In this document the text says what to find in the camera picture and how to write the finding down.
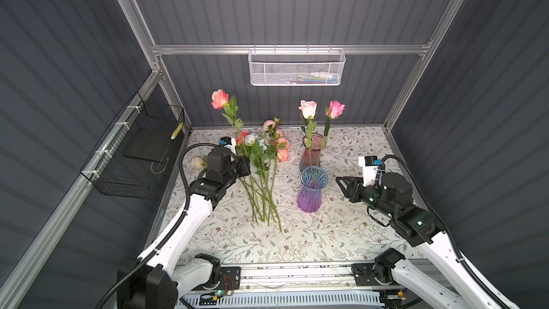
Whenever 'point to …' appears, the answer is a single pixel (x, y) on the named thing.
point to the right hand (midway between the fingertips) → (342, 180)
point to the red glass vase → (311, 157)
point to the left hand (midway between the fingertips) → (249, 158)
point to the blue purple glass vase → (312, 178)
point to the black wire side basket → (129, 161)
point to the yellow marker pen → (176, 131)
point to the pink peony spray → (279, 149)
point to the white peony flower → (259, 154)
